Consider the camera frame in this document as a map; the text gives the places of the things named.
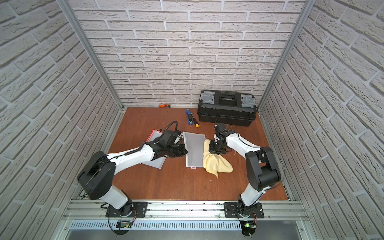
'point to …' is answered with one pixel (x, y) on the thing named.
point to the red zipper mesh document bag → (154, 134)
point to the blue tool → (190, 118)
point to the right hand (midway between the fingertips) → (213, 151)
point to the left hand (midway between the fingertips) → (190, 150)
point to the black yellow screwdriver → (196, 123)
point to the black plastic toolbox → (227, 107)
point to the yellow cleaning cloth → (215, 163)
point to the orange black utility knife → (164, 105)
